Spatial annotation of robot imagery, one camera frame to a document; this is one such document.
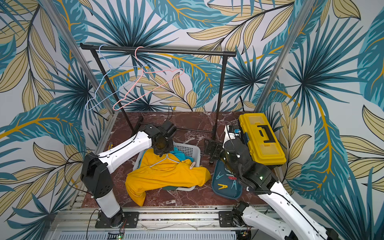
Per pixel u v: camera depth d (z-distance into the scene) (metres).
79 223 0.74
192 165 0.80
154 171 0.75
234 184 0.84
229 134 0.55
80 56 0.85
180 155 0.86
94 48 0.59
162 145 0.69
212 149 0.56
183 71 0.97
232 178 0.86
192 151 0.91
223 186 0.84
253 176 0.43
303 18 0.72
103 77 0.65
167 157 0.80
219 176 0.87
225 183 0.86
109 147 0.98
